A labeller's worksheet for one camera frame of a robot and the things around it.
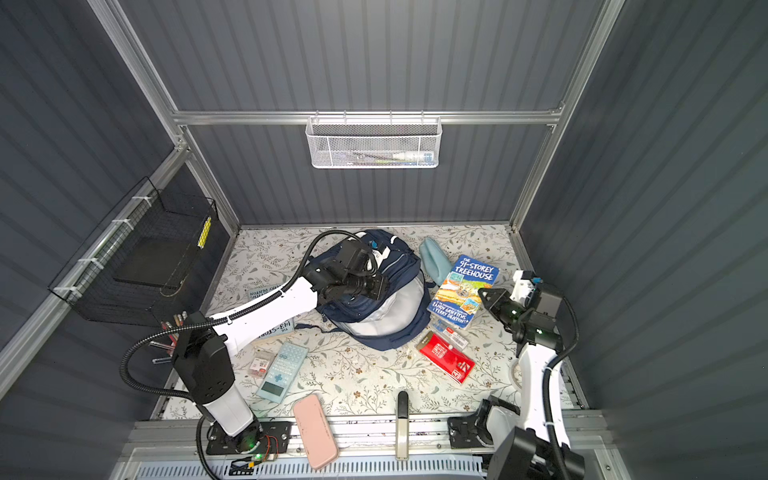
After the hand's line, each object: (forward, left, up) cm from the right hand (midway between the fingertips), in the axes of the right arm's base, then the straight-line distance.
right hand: (486, 294), depth 79 cm
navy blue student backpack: (0, +24, -14) cm, 28 cm away
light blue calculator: (-15, +56, -15) cm, 60 cm away
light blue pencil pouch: (+21, +10, -12) cm, 26 cm away
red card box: (-10, +10, -18) cm, 23 cm away
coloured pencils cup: (-6, +83, -2) cm, 83 cm away
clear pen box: (-3, +9, -16) cm, 19 cm away
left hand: (+4, +26, +1) cm, 26 cm away
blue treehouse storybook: (0, +7, -2) cm, 7 cm away
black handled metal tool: (-29, +23, -14) cm, 40 cm away
